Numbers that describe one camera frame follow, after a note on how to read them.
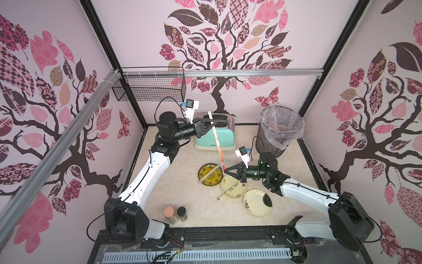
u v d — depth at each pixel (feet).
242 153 2.24
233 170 2.30
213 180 3.03
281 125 3.28
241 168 2.23
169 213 2.33
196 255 2.29
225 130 3.01
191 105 1.93
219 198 2.75
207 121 2.11
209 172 3.07
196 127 1.91
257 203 2.74
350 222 1.36
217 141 2.20
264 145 3.03
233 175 2.32
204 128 2.04
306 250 2.33
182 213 2.38
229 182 2.90
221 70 3.09
